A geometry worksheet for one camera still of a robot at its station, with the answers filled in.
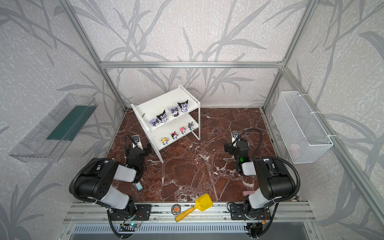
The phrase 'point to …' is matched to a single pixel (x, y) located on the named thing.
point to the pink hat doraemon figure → (182, 130)
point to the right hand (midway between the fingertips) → (235, 135)
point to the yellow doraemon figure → (164, 141)
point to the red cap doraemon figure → (174, 135)
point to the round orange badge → (176, 209)
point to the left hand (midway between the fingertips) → (140, 137)
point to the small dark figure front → (191, 126)
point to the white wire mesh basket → (303, 139)
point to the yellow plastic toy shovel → (203, 202)
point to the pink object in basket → (294, 148)
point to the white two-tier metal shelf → (168, 116)
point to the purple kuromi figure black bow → (154, 122)
